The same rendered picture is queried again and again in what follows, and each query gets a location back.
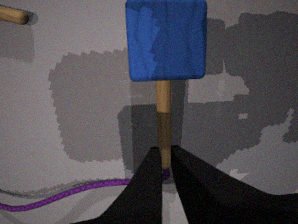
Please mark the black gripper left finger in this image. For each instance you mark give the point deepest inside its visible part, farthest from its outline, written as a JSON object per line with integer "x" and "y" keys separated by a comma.
{"x": 141, "y": 201}

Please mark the blue square block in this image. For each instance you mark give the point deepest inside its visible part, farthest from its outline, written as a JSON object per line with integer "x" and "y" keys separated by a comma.
{"x": 166, "y": 39}

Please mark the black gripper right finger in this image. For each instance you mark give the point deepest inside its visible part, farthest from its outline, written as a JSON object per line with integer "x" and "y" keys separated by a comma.
{"x": 210, "y": 196}

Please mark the wooden stick with purple string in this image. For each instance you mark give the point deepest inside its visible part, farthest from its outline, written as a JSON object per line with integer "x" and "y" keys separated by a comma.
{"x": 164, "y": 137}

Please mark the thin wooden stick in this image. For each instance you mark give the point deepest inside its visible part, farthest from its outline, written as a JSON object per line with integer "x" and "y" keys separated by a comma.
{"x": 11, "y": 15}

